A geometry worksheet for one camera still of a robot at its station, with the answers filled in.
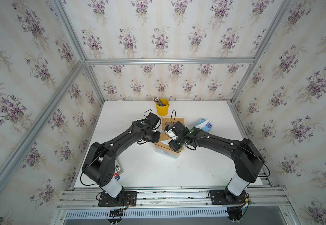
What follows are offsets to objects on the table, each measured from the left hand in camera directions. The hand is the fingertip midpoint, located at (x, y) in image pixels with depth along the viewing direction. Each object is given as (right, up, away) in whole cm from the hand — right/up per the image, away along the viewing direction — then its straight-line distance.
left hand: (157, 139), depth 87 cm
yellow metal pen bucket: (+3, +19, +21) cm, 28 cm away
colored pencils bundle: (0, +25, +14) cm, 29 cm away
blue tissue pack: (+32, +8, +8) cm, 34 cm away
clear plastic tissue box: (-2, -4, -1) cm, 5 cm away
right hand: (+11, -2, +1) cm, 11 cm away
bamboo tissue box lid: (+3, +3, -9) cm, 10 cm away
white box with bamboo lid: (+5, +10, +15) cm, 19 cm away
